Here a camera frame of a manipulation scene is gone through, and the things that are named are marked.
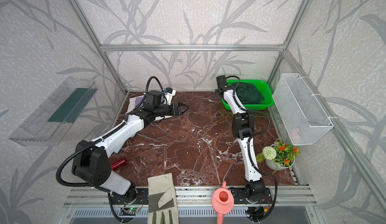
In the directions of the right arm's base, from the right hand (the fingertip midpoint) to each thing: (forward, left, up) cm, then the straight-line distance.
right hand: (223, 89), depth 110 cm
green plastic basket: (+3, -33, -3) cm, 33 cm away
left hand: (-26, +24, +16) cm, 39 cm away
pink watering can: (-70, +6, +4) cm, 70 cm away
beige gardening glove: (-71, +34, -6) cm, 79 cm away
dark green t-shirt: (-3, -18, -1) cm, 18 cm away
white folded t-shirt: (-9, +67, -5) cm, 68 cm away
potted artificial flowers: (-51, -23, +4) cm, 56 cm away
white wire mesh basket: (-43, -28, +26) cm, 57 cm away
